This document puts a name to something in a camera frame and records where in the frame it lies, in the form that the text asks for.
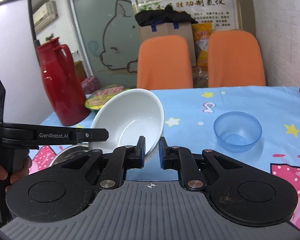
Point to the person's left hand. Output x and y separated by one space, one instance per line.
27 163

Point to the white board panel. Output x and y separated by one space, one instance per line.
25 99

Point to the orange chair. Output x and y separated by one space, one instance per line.
164 63
234 59

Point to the instant noodle cup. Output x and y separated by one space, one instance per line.
100 97

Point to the red thermos jug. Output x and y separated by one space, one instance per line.
61 83

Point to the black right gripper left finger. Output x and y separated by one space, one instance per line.
68 188

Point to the cardboard box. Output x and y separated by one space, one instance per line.
181 29

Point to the right orange chair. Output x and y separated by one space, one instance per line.
234 59

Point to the pink knitted item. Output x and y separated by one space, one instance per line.
90 84

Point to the white ceramic bowl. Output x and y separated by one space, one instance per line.
126 117

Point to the blue translucent plastic bowl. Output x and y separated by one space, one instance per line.
237 132

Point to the left orange chair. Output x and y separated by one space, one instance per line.
164 63

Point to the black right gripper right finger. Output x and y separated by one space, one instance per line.
237 191

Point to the yellow snack bag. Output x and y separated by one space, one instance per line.
201 33

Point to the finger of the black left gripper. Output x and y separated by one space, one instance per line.
69 135

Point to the metal bowl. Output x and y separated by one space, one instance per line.
69 153

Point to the blue cartoon tablecloth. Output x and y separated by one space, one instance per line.
190 113

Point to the wall air conditioner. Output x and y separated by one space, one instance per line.
45 15

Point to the wall poster with text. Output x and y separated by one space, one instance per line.
222 14

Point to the black cloth on box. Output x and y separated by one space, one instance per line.
167 15

